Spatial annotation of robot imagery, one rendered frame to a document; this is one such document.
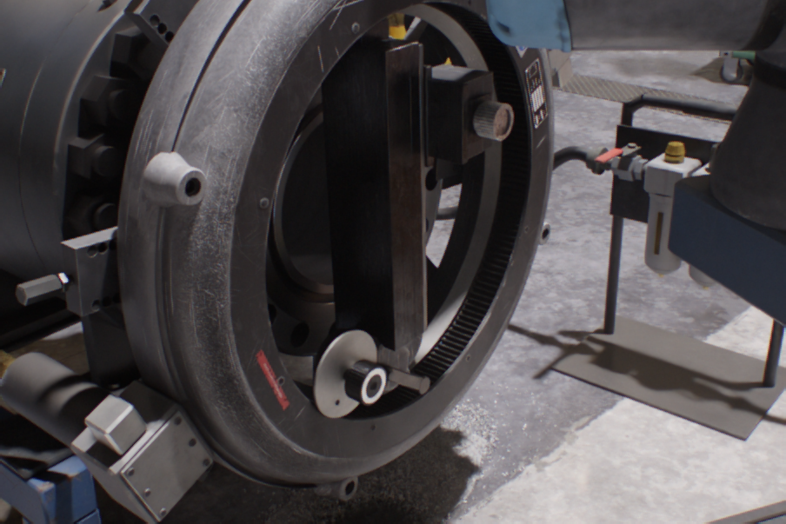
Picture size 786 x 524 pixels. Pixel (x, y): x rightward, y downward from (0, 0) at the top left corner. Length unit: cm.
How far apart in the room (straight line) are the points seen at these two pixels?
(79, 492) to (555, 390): 98
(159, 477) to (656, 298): 157
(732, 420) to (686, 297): 53
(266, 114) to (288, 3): 11
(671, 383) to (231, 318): 122
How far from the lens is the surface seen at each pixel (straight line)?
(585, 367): 201
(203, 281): 93
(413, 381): 124
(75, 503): 140
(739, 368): 208
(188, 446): 103
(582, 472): 172
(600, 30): 60
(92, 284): 100
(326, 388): 110
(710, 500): 171
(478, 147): 112
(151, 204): 92
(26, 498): 141
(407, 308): 116
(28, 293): 97
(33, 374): 117
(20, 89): 133
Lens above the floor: 104
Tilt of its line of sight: 23 degrees down
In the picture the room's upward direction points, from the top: 1 degrees counter-clockwise
